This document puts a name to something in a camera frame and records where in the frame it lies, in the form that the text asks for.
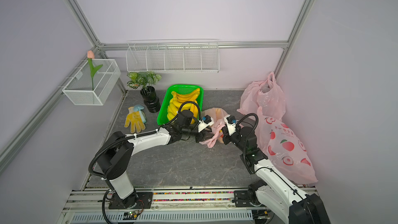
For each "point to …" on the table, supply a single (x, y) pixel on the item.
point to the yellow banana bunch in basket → (180, 102)
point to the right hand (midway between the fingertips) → (221, 123)
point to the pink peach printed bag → (285, 150)
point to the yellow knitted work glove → (134, 118)
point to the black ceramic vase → (152, 102)
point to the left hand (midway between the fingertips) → (213, 133)
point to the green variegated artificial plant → (144, 79)
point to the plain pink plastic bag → (268, 95)
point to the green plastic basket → (162, 116)
